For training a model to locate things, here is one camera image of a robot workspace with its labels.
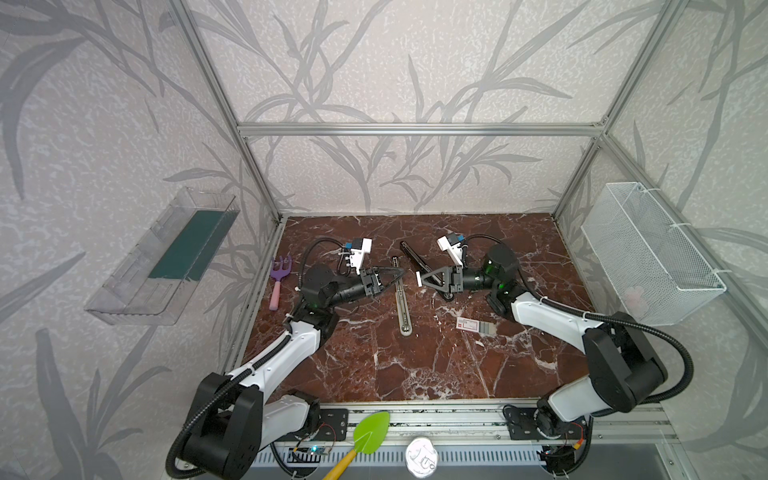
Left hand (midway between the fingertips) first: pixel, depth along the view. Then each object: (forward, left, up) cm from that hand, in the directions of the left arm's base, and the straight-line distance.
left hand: (405, 273), depth 68 cm
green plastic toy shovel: (-29, +8, -28) cm, 41 cm away
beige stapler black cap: (+4, 0, -28) cm, 29 cm away
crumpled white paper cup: (-34, -4, -23) cm, 41 cm away
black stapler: (+22, -5, -29) cm, 36 cm away
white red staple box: (-1, -21, -28) cm, 35 cm away
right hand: (+2, -4, -3) cm, 6 cm away
